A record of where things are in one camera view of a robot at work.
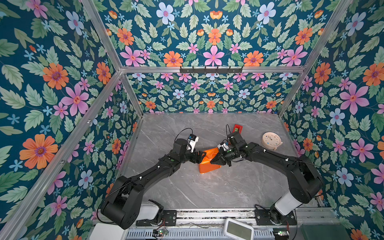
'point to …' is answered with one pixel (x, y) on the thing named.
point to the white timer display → (235, 230)
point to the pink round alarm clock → (271, 140)
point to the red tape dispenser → (237, 128)
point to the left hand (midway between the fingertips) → (203, 149)
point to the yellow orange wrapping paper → (205, 166)
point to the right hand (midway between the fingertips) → (210, 160)
